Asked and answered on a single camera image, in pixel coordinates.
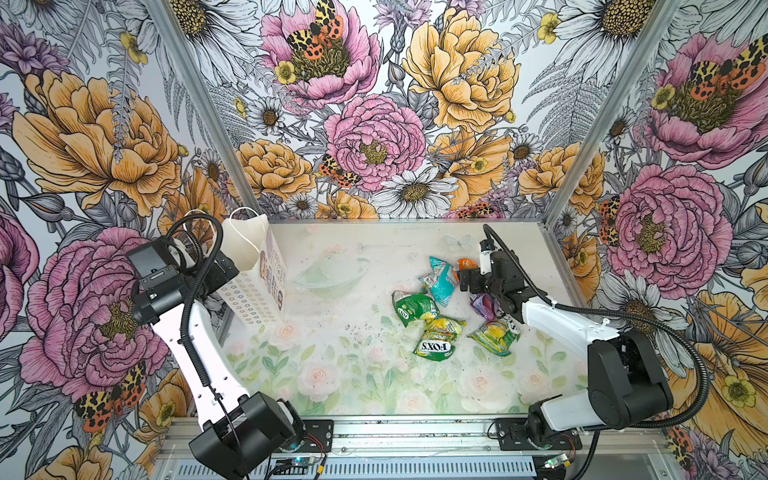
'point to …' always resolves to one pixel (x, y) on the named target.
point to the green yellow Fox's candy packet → (440, 337)
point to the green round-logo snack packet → (413, 307)
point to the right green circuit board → (556, 461)
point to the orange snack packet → (465, 263)
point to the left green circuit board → (293, 466)
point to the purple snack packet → (486, 304)
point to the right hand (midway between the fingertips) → (472, 279)
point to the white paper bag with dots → (257, 294)
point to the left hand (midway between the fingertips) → (220, 283)
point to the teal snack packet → (441, 280)
